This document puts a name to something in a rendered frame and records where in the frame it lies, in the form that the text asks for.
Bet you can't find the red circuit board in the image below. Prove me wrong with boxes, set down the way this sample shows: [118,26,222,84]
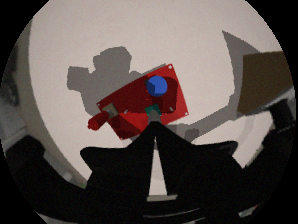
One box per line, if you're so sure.
[88,63,189,140]

